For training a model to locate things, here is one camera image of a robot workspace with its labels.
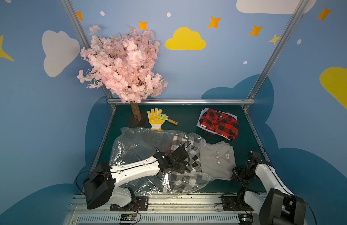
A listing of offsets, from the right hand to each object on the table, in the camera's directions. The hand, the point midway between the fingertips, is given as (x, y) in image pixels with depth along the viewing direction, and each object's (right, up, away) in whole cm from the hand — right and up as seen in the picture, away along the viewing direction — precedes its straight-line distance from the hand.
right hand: (232, 176), depth 85 cm
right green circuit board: (+2, -18, -12) cm, 22 cm away
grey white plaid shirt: (-25, 0, -5) cm, 25 cm away
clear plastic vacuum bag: (-62, +18, +7) cm, 65 cm away
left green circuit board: (-60, -16, -13) cm, 63 cm away
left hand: (-30, +9, -5) cm, 32 cm away
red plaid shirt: (0, +32, +14) cm, 35 cm away
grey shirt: (-8, +9, +3) cm, 12 cm away
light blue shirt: (-15, +29, +14) cm, 36 cm away
